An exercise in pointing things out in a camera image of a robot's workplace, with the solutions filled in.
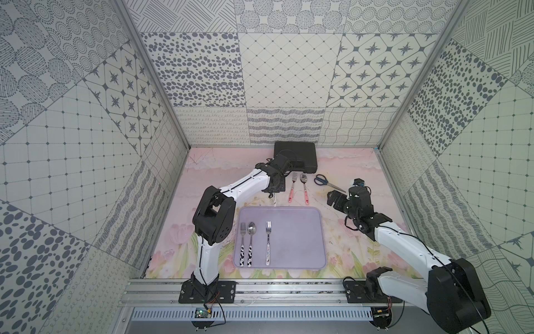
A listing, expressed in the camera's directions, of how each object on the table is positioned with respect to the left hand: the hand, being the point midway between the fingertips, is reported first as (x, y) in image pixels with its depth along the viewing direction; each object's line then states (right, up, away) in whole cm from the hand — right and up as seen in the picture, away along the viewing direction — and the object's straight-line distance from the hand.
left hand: (278, 183), depth 94 cm
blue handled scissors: (+23, +1, +12) cm, 26 cm away
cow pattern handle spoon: (-11, -19, -6) cm, 23 cm away
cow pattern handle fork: (-16, -20, -5) cm, 26 cm away
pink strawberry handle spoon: (+13, +1, +12) cm, 18 cm away
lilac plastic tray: (+1, -22, -7) cm, 23 cm away
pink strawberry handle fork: (+9, +1, +13) cm, 16 cm away
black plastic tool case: (+14, +14, +21) cm, 29 cm away
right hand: (+25, -6, -6) cm, 27 cm away
